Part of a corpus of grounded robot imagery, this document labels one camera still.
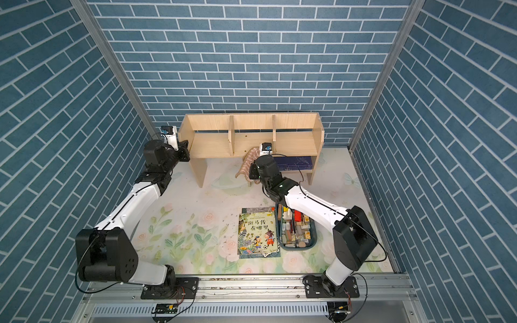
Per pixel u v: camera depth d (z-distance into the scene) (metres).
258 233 0.87
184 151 0.74
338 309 0.70
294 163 0.95
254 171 0.74
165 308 0.72
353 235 0.44
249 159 0.81
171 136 0.70
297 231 0.86
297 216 0.91
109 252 0.42
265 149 0.71
